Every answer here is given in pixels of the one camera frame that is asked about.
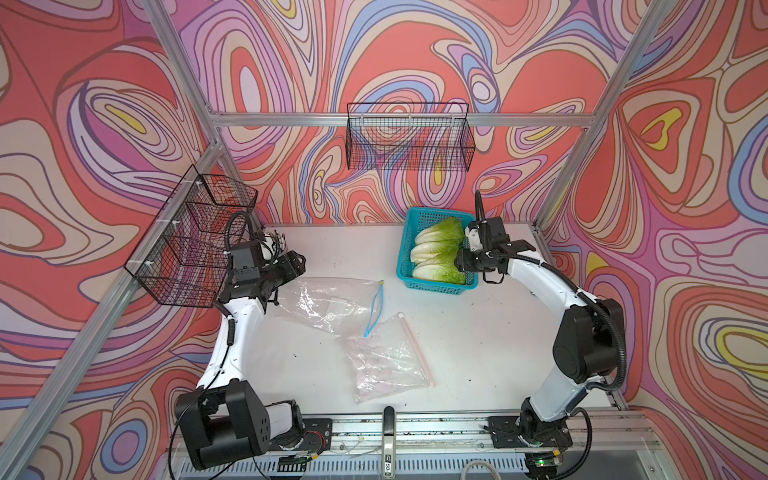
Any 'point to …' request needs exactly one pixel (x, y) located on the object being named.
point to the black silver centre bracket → (389, 442)
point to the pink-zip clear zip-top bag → (387, 362)
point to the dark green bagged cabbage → (437, 266)
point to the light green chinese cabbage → (445, 236)
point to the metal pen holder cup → (273, 246)
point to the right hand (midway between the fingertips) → (466, 268)
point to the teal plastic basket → (415, 220)
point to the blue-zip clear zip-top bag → (338, 305)
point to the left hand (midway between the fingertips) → (298, 262)
